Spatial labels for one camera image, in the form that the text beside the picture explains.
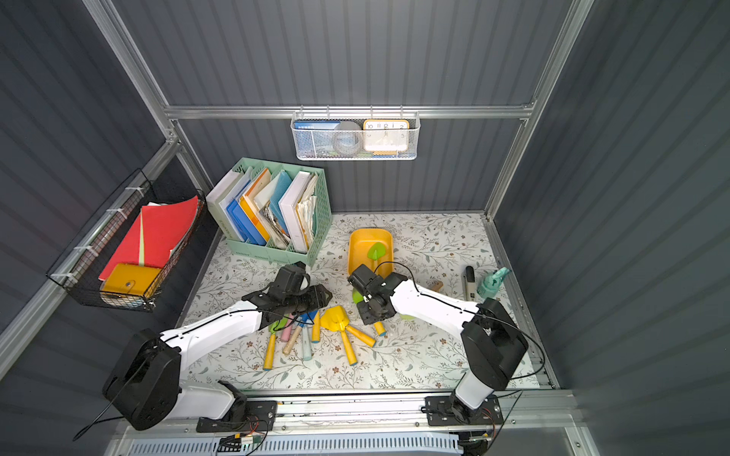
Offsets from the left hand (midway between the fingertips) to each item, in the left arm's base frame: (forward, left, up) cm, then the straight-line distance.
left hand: (324, 296), depth 86 cm
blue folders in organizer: (+24, +29, +6) cm, 38 cm away
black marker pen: (+6, -48, -6) cm, 49 cm away
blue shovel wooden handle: (-9, +9, -8) cm, 16 cm away
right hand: (-4, -16, -2) cm, 16 cm away
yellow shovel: (-10, -11, -8) cm, 17 cm away
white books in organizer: (+23, +9, +16) cm, 29 cm away
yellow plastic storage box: (+25, -15, -8) cm, 30 cm away
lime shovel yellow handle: (-7, +3, -8) cm, 11 cm away
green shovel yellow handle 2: (-13, +16, -8) cm, 22 cm away
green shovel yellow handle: (+1, -10, -4) cm, 11 cm away
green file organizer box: (+20, +21, -3) cm, 29 cm away
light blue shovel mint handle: (-13, +5, -8) cm, 16 cm away
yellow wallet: (-8, +41, +22) cm, 47 cm away
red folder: (+7, +42, +22) cm, 48 cm away
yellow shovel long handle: (-5, -3, -7) cm, 9 cm away
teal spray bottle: (+4, -52, 0) cm, 52 cm away
